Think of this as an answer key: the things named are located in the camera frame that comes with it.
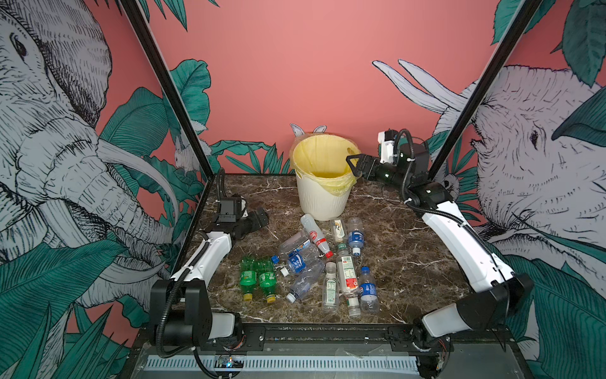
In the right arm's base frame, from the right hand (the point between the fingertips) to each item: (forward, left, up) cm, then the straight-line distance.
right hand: (354, 156), depth 70 cm
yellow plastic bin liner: (+23, +9, -22) cm, 33 cm away
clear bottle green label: (-30, +6, -35) cm, 46 cm away
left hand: (-4, +33, -26) cm, 42 cm away
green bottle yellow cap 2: (-25, +28, -35) cm, 51 cm away
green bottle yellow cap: (-25, +35, -35) cm, 55 cm away
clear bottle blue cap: (-18, +17, -35) cm, 43 cm away
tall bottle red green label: (-24, 0, -34) cm, 42 cm away
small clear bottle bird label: (-5, +2, -34) cm, 35 cm away
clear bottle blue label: (-7, -5, -35) cm, 36 cm away
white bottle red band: (-7, +12, -35) cm, 38 cm away
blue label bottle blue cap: (-29, -6, -36) cm, 47 cm away
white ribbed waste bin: (+3, +10, -27) cm, 29 cm away
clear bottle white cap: (-24, +15, -41) cm, 50 cm away
